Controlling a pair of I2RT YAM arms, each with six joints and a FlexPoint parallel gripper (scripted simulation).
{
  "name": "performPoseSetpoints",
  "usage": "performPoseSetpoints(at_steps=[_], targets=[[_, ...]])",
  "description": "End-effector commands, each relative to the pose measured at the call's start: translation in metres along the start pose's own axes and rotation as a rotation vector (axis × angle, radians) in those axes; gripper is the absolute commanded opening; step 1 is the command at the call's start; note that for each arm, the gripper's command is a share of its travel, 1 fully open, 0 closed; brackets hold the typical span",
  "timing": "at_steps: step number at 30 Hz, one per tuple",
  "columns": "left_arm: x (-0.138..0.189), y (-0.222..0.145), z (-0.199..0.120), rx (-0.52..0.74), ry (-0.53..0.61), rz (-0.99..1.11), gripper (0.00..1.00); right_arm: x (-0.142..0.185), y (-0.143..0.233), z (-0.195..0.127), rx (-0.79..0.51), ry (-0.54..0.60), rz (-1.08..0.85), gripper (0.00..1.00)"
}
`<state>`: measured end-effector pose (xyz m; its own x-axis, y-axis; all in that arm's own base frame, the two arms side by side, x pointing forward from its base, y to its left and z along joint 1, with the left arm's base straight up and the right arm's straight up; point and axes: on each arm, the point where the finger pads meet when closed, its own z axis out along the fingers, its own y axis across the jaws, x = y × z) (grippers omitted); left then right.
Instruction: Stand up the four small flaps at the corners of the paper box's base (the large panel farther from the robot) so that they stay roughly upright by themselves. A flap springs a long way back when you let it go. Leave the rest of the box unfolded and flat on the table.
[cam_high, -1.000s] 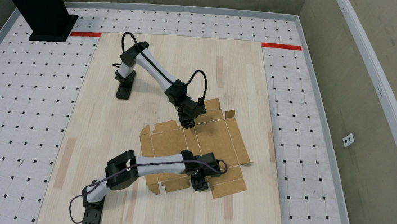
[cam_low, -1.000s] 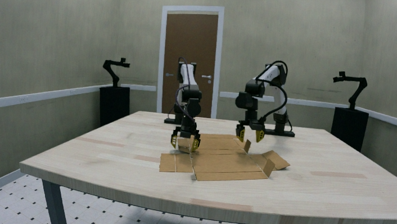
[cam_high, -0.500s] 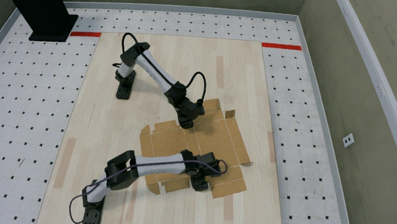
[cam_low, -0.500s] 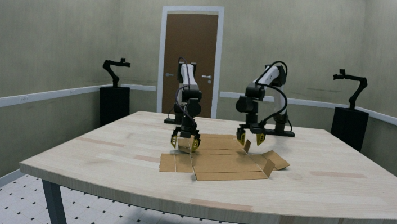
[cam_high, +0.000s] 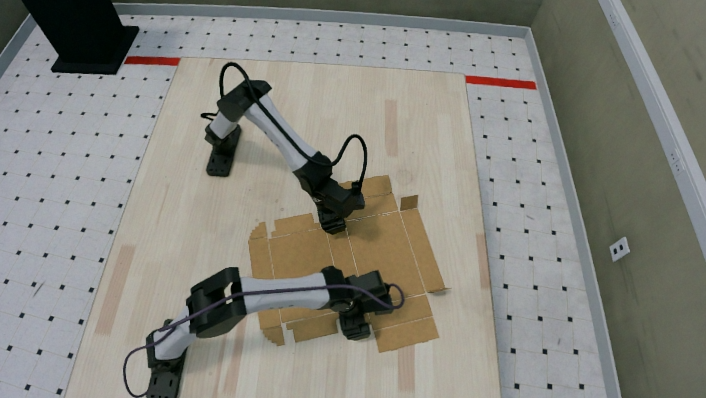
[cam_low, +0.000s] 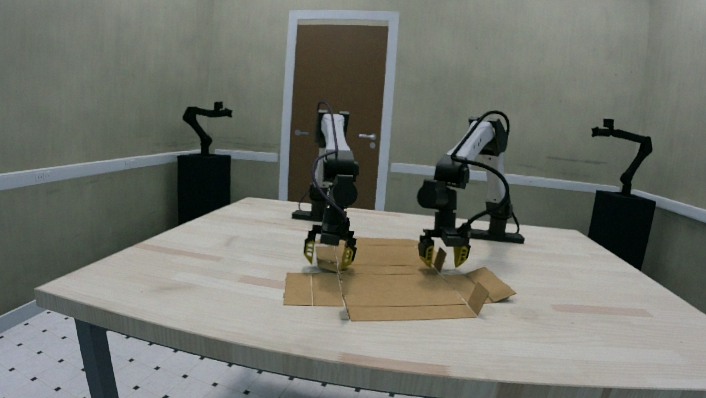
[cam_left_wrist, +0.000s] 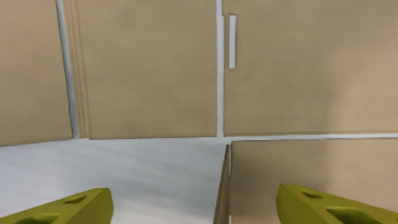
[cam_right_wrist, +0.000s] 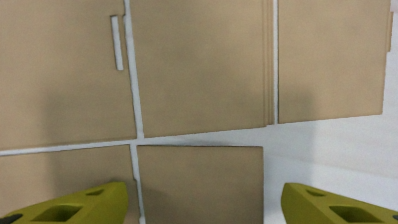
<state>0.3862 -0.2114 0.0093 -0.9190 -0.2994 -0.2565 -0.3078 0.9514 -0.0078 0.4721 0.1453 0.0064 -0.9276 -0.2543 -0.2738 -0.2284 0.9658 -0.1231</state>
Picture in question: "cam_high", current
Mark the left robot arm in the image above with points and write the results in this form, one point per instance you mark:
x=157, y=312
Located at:
x=313, y=178

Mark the brown cardboard box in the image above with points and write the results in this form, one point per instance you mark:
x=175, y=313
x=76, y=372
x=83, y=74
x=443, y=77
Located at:
x=378, y=243

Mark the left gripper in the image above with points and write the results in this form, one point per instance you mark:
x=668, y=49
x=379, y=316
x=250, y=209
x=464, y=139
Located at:
x=328, y=220

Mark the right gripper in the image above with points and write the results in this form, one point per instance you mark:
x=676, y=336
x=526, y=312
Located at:
x=350, y=323

